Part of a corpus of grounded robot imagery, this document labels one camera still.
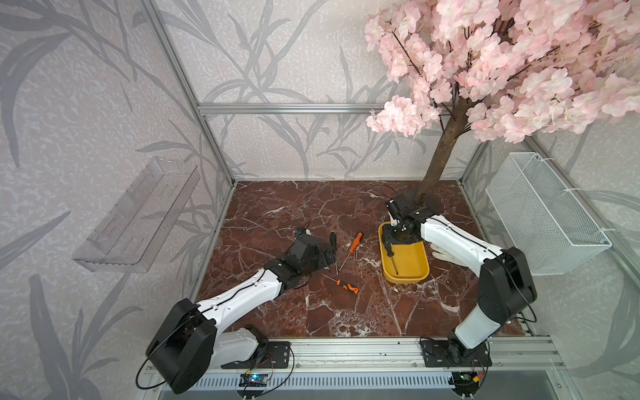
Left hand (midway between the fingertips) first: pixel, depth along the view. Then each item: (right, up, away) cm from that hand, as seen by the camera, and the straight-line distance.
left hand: (329, 255), depth 84 cm
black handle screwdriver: (+1, 0, +13) cm, 13 cm away
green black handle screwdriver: (+23, -2, +10) cm, 25 cm away
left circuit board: (-21, -33, -14) cm, 41 cm away
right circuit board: (+41, -35, -11) cm, 55 cm away
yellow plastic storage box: (+31, -4, +9) cm, 33 cm away
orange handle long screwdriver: (+10, +1, +14) cm, 17 cm away
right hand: (+22, +6, +6) cm, 23 cm away
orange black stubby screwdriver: (+6, -11, +2) cm, 13 cm away
